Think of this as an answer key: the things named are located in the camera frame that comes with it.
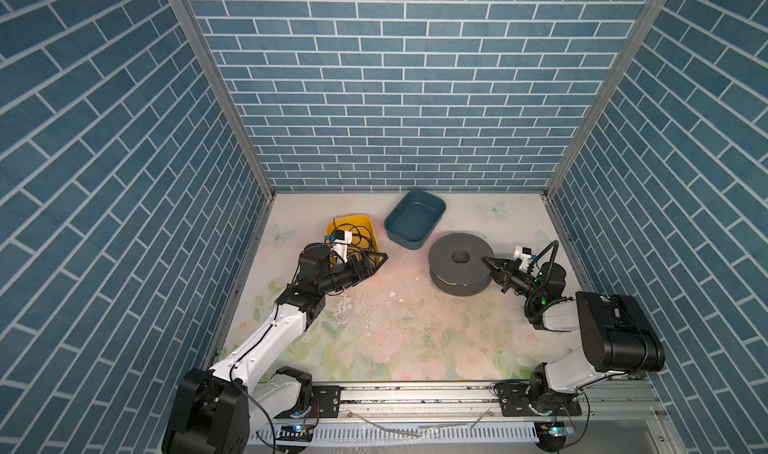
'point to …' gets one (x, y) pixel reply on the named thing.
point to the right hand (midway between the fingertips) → (482, 257)
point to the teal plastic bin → (412, 221)
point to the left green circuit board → (296, 433)
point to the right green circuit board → (558, 429)
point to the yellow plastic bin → (358, 220)
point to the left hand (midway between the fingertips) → (381, 263)
